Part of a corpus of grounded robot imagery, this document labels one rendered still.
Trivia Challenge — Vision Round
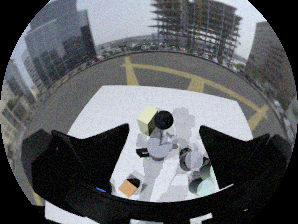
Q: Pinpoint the blue cylinder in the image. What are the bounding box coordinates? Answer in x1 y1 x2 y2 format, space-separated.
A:
102 185 112 194

